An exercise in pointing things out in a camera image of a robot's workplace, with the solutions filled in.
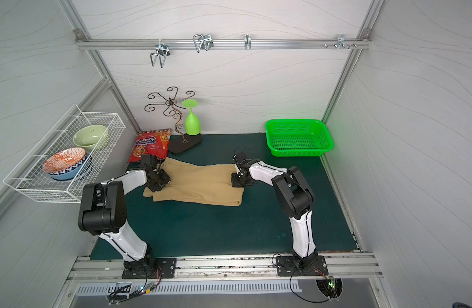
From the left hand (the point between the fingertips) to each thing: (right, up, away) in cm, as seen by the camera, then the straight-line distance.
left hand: (168, 181), depth 97 cm
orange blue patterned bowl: (-21, +11, -34) cm, 41 cm away
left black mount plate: (+7, -31, -24) cm, 39 cm away
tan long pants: (+21, -1, -2) cm, 21 cm away
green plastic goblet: (+14, +28, -3) cm, 31 cm away
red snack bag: (-16, +21, +14) cm, 29 cm away
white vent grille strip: (+23, -36, -27) cm, 50 cm away
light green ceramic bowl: (-21, +21, -24) cm, 38 cm away
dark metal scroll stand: (+3, +38, -5) cm, 38 cm away
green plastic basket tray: (+74, +24, +21) cm, 80 cm away
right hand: (+36, -2, +1) cm, 36 cm away
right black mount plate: (+57, -30, -24) cm, 68 cm away
